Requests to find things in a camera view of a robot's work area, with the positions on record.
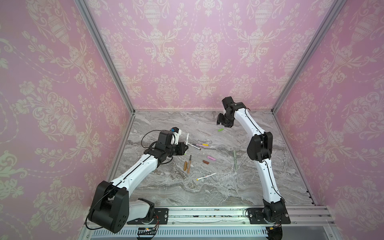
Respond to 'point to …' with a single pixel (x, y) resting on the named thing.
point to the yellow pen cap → (206, 145)
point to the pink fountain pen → (203, 145)
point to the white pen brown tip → (194, 146)
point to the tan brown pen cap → (185, 165)
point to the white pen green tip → (187, 140)
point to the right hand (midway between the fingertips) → (220, 123)
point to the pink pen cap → (211, 158)
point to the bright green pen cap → (221, 129)
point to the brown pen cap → (206, 162)
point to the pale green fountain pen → (235, 159)
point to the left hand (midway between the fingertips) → (188, 147)
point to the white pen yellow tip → (205, 176)
